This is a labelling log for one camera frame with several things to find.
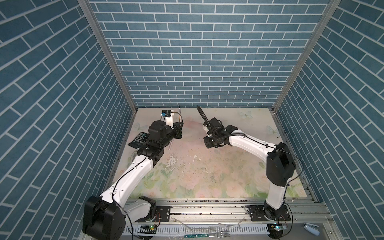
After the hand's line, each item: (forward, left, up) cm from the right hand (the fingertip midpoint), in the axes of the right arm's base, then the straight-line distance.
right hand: (205, 141), depth 90 cm
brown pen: (+1, +13, +21) cm, 25 cm away
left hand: (-1, +12, +17) cm, 21 cm away
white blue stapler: (-38, -53, -10) cm, 66 cm away
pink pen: (-13, +15, +17) cm, 26 cm away
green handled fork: (-44, -10, -10) cm, 46 cm away
